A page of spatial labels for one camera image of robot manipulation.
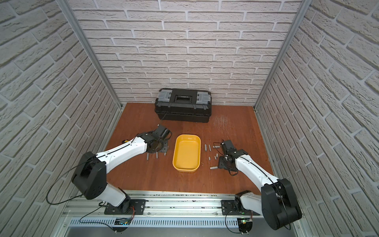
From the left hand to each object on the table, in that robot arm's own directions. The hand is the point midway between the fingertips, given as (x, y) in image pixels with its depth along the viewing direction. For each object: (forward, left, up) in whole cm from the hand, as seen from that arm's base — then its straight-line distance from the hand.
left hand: (165, 144), depth 88 cm
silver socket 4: (-3, +6, -8) cm, 10 cm away
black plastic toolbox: (+26, -12, +9) cm, 30 cm away
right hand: (-11, -37, -6) cm, 39 cm away
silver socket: (+2, -25, -7) cm, 26 cm away
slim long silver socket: (-6, -27, -7) cm, 29 cm away
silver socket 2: (+2, -28, -7) cm, 29 cm away
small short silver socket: (-3, -32, -7) cm, 33 cm away
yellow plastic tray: (-1, -13, -9) cm, 16 cm away
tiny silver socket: (-5, -31, -8) cm, 33 cm away
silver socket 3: (-11, -30, -8) cm, 33 cm away
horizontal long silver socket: (+2, -33, -6) cm, 33 cm away
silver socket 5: (-2, +1, -8) cm, 8 cm away
